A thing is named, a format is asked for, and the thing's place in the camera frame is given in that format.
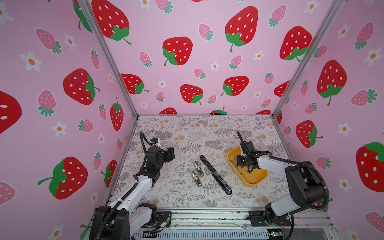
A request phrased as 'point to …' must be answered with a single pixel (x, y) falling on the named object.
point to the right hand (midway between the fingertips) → (240, 159)
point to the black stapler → (216, 176)
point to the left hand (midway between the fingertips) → (167, 148)
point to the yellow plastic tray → (256, 175)
